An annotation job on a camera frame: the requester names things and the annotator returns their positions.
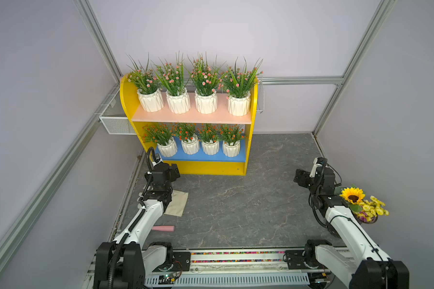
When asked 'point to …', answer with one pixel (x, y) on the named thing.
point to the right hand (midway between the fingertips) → (305, 171)
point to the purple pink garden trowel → (169, 228)
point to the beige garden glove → (178, 203)
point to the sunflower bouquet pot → (366, 209)
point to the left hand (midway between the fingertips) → (163, 168)
